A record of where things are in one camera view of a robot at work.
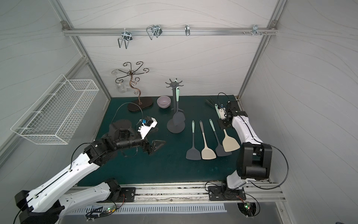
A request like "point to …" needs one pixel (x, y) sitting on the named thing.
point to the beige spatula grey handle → (207, 153)
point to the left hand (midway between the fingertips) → (161, 137)
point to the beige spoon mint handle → (229, 143)
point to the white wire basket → (55, 116)
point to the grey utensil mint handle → (179, 117)
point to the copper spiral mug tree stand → (134, 107)
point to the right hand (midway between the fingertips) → (226, 123)
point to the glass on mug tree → (121, 87)
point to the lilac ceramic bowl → (163, 101)
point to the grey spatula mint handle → (193, 154)
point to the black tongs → (213, 104)
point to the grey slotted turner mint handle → (219, 149)
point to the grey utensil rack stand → (171, 126)
